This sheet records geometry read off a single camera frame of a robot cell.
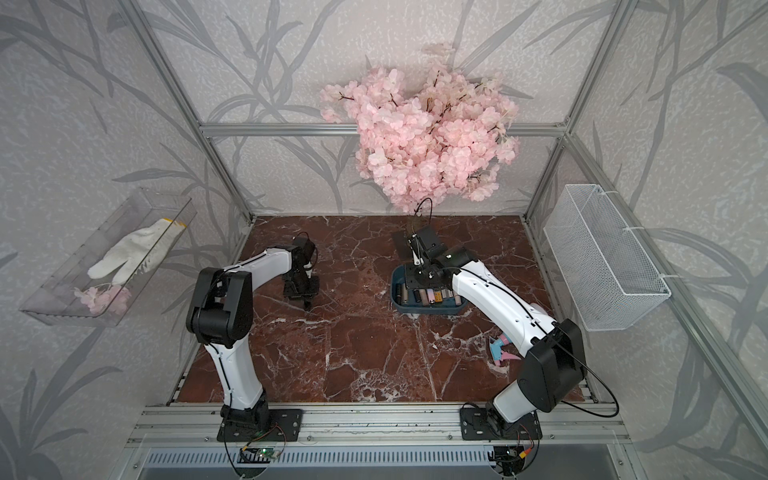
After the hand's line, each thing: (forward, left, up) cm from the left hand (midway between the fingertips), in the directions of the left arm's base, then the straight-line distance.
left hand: (311, 297), depth 97 cm
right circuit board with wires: (-43, -56, 0) cm, 70 cm away
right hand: (-3, -32, +18) cm, 37 cm away
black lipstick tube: (0, -29, +2) cm, 29 cm away
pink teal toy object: (-19, -58, +2) cm, 61 cm away
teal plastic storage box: (+5, -29, +6) cm, 30 cm away
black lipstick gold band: (0, -35, +2) cm, 35 cm away
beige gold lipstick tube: (+1, -31, +2) cm, 31 cm away
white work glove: (-6, +31, +32) cm, 45 cm away
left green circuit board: (-42, +2, 0) cm, 42 cm away
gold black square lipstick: (0, -42, +2) cm, 42 cm away
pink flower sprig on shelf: (-18, +31, +32) cm, 48 cm away
